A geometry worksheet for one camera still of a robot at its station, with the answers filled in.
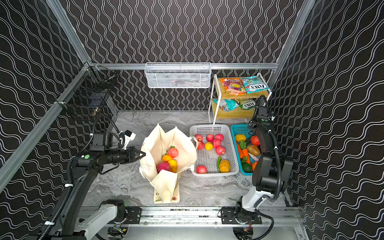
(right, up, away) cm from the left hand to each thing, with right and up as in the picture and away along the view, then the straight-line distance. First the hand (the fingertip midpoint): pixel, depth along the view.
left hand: (146, 154), depth 70 cm
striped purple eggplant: (+60, -6, +23) cm, 64 cm away
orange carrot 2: (+55, -4, +24) cm, 60 cm away
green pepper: (+52, -10, +15) cm, 56 cm away
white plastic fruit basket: (+36, -5, +25) cm, 45 cm away
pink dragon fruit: (+6, -7, +9) cm, 13 cm away
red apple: (+26, -11, +15) cm, 32 cm away
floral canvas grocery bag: (+2, +4, +7) cm, 9 cm away
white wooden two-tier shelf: (+35, +23, +21) cm, 46 cm away
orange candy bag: (+45, +36, +13) cm, 59 cm away
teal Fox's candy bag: (+56, +37, +14) cm, 68 cm away
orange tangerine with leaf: (+5, -6, +21) cm, 22 cm away
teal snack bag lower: (+44, +27, +29) cm, 60 cm away
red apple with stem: (+39, -2, +23) cm, 45 cm away
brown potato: (+60, -2, +25) cm, 65 cm away
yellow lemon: (+11, -9, +15) cm, 20 cm away
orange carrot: (+51, -3, +24) cm, 57 cm away
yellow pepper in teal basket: (+53, +6, +31) cm, 61 cm away
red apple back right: (+39, +7, +30) cm, 50 cm away
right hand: (+63, +12, +17) cm, 66 cm away
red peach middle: (+26, +1, +25) cm, 36 cm away
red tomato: (+61, +4, +25) cm, 66 cm away
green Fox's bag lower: (+57, +29, +30) cm, 71 cm away
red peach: (+26, +6, +28) cm, 38 cm away
